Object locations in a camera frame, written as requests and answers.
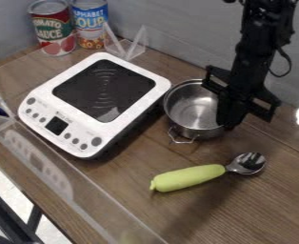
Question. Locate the green handled metal spoon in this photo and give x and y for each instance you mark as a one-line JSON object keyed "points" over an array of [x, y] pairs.
{"points": [[246, 164]]}

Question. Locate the white and black stove top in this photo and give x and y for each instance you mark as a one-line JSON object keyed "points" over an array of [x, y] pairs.
{"points": [[85, 107]]}

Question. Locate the clear acrylic front panel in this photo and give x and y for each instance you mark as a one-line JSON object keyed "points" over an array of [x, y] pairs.
{"points": [[86, 210]]}

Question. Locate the black table leg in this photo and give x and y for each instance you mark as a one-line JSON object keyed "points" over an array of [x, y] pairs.
{"points": [[17, 232]]}

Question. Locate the clear acrylic bracket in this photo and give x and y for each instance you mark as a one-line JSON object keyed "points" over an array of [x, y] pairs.
{"points": [[125, 49]]}

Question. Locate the silver pot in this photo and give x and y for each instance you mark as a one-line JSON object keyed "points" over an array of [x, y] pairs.
{"points": [[190, 107]]}

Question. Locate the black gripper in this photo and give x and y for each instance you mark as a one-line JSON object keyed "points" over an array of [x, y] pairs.
{"points": [[238, 87]]}

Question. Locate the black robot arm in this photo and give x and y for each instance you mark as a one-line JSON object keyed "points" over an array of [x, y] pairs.
{"points": [[267, 28]]}

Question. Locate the tomato sauce can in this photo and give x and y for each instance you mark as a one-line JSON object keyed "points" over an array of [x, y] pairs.
{"points": [[53, 26]]}

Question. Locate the alphabet soup can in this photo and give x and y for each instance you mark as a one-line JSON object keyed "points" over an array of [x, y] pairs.
{"points": [[89, 17]]}

